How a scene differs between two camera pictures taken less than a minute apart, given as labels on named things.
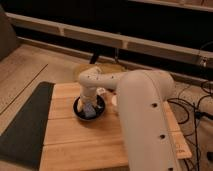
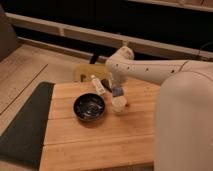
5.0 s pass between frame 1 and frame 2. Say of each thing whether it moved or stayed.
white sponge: moved
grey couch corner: stayed
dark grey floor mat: stayed
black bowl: stayed
